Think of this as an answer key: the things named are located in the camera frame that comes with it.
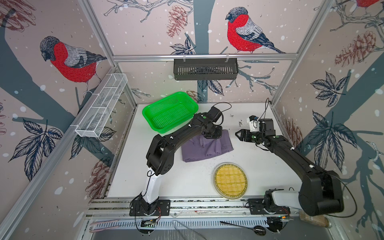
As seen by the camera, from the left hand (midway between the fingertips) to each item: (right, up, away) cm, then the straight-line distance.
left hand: (221, 137), depth 85 cm
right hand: (+12, +1, +2) cm, 12 cm away
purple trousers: (-12, -8, +5) cm, 15 cm away
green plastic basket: (-38, +14, +30) cm, 50 cm away
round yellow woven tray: (+4, -24, -3) cm, 25 cm away
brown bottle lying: (+41, -35, -19) cm, 57 cm away
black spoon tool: (+15, -40, -18) cm, 46 cm away
